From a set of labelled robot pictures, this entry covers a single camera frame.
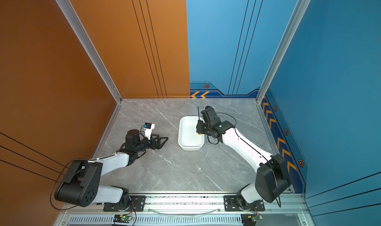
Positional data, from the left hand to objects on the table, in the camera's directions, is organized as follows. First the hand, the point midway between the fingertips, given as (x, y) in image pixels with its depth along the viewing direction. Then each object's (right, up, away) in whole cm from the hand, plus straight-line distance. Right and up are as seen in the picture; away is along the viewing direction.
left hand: (163, 136), depth 88 cm
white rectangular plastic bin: (+15, -3, +8) cm, 18 cm away
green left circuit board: (-16, -37, -18) cm, 44 cm away
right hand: (+20, +6, -5) cm, 22 cm away
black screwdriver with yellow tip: (+22, +11, -3) cm, 24 cm away
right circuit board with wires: (+48, -35, -19) cm, 63 cm away
